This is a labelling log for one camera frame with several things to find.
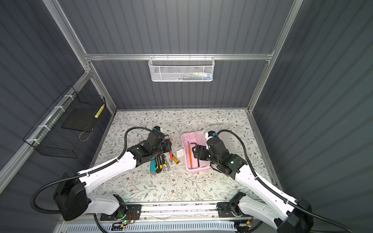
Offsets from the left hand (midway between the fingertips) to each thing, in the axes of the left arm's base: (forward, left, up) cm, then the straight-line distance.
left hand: (172, 143), depth 82 cm
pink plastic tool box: (+12, -11, -15) cm, 22 cm away
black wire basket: (-4, +54, +16) cm, 57 cm away
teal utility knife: (-6, +13, -15) cm, 21 cm away
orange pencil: (0, -10, -16) cm, 19 cm away
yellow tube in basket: (+16, +40, +12) cm, 45 cm away
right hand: (-7, -14, +3) cm, 16 cm away
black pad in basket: (+10, +48, +12) cm, 51 cm away
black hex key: (-4, -15, -15) cm, 21 cm away
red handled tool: (-7, 0, +6) cm, 9 cm away
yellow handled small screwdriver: (-3, -1, -15) cm, 15 cm away
